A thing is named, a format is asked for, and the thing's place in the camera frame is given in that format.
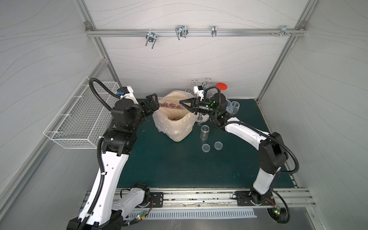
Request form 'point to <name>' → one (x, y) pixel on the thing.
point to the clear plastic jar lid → (205, 147)
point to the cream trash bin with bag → (174, 119)
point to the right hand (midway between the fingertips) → (178, 102)
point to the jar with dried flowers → (204, 132)
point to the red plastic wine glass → (221, 86)
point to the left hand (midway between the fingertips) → (147, 98)
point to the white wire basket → (86, 116)
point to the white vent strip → (194, 214)
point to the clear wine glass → (234, 107)
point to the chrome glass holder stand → (204, 118)
